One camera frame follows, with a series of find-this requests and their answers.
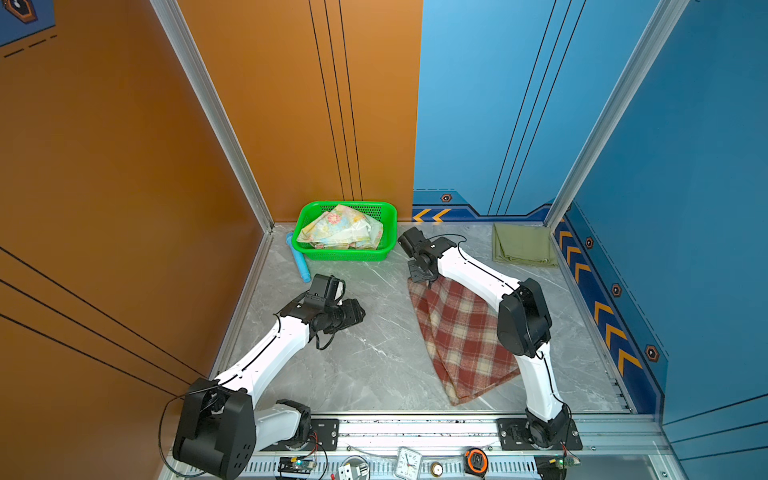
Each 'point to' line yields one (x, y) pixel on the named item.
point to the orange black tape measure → (476, 462)
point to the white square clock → (408, 463)
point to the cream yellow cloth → (343, 228)
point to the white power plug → (354, 467)
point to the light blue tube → (300, 258)
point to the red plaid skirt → (459, 328)
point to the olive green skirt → (523, 243)
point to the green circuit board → (296, 465)
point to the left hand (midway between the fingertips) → (358, 312)
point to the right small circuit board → (571, 461)
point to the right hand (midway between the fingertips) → (421, 272)
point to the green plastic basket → (384, 211)
